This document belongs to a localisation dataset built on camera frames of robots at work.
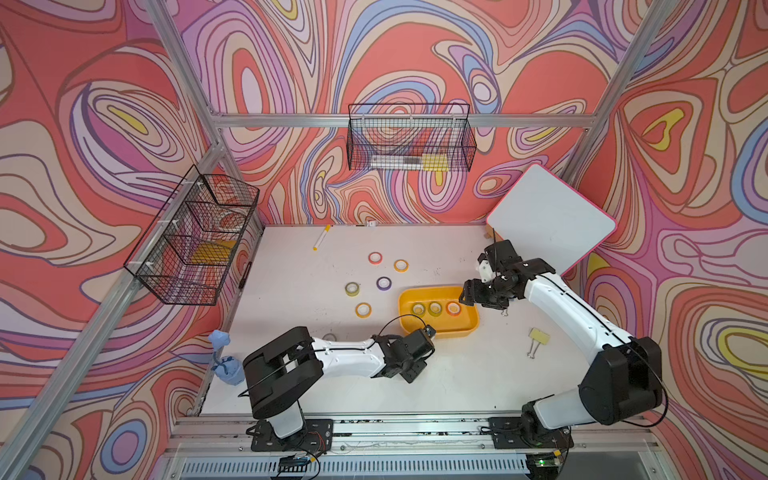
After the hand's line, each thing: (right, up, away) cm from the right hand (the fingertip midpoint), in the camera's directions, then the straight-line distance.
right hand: (474, 307), depth 83 cm
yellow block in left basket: (-67, +16, -12) cm, 70 cm away
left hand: (-16, -17, +2) cm, 23 cm away
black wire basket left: (-76, +15, -10) cm, 78 cm away
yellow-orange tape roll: (-33, -3, +13) cm, 35 cm away
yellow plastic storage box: (-5, -9, +12) cm, 15 cm away
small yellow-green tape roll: (-15, -3, +12) cm, 19 cm away
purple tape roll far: (-26, +5, +19) cm, 32 cm away
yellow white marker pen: (-51, +22, +32) cm, 64 cm away
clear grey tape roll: (-42, -10, +5) cm, 44 cm away
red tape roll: (-3, -3, +12) cm, 13 cm away
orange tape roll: (-20, +9, +24) cm, 32 cm away
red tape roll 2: (-29, +12, +26) cm, 41 cm away
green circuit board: (-48, -35, -13) cm, 60 cm away
